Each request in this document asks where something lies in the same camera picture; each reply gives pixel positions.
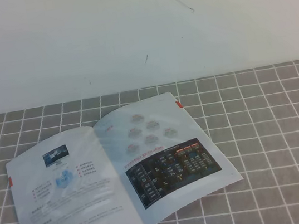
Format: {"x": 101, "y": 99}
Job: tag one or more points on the grey checkered tablecloth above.
{"x": 251, "y": 115}

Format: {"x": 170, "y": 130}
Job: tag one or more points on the white logistics brochure book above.
{"x": 137, "y": 165}

